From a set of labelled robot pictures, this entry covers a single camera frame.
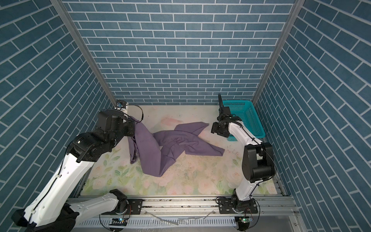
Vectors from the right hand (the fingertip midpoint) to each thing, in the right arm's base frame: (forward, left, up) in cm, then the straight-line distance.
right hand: (215, 129), depth 93 cm
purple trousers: (-21, +34, +4) cm, 40 cm away
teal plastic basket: (+27, -27, -9) cm, 39 cm away
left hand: (-16, +41, +25) cm, 51 cm away
